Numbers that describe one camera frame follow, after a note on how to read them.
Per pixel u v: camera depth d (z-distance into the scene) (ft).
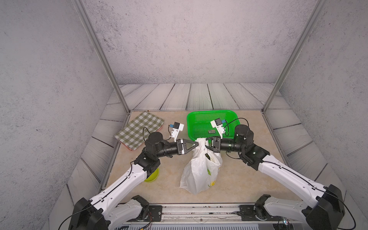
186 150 2.04
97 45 2.72
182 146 2.01
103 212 1.31
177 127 2.09
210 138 2.07
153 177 2.70
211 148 2.05
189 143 2.09
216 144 1.95
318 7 2.32
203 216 2.39
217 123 2.05
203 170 2.07
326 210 1.23
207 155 2.14
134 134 3.51
